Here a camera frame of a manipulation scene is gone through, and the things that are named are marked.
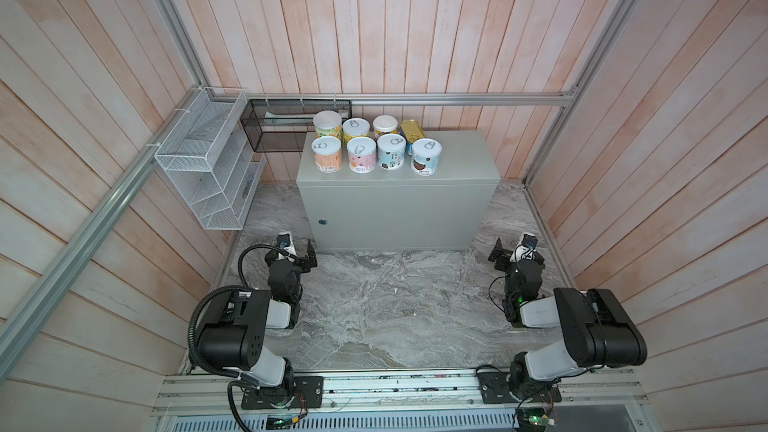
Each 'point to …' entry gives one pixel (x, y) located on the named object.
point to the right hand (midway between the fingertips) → (515, 241)
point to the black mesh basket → (282, 125)
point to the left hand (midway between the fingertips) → (295, 245)
